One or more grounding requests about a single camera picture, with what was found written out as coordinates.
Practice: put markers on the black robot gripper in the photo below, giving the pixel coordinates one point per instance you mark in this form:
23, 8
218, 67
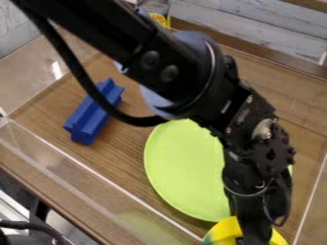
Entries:
258, 154

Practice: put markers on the lime green round plate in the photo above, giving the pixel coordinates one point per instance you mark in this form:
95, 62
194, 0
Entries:
183, 163

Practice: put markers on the yellow green toy banana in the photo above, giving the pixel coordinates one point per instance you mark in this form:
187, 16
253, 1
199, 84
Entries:
226, 233

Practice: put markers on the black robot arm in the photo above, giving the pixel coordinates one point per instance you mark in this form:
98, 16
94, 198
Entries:
190, 82

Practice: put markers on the blue star-shaped block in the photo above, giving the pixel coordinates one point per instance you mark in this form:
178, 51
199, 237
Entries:
89, 118

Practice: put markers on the yellow labelled tin can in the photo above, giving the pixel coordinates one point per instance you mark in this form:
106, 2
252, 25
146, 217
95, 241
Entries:
158, 10

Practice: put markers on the clear acrylic enclosure walls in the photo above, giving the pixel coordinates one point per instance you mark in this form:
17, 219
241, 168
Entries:
95, 184

